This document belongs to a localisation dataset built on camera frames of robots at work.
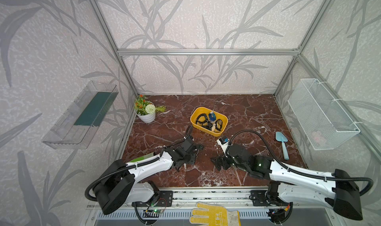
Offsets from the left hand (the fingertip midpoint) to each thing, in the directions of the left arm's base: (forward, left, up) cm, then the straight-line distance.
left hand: (193, 157), depth 85 cm
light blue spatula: (+13, -56, +1) cm, 57 cm away
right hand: (-2, -12, +10) cm, 16 cm away
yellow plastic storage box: (+32, -2, +3) cm, 33 cm away
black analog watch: (+7, -1, -3) cm, 8 cm away
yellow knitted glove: (-27, -12, -2) cm, 30 cm away
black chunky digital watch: (+29, -5, -1) cm, 29 cm away
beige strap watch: (+19, -13, +3) cm, 23 cm away
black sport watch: (+21, -9, +2) cm, 23 cm away
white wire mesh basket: (+2, -57, +32) cm, 66 cm away
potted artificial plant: (+26, +31, +11) cm, 42 cm away
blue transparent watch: (+28, -12, +3) cm, 30 cm away
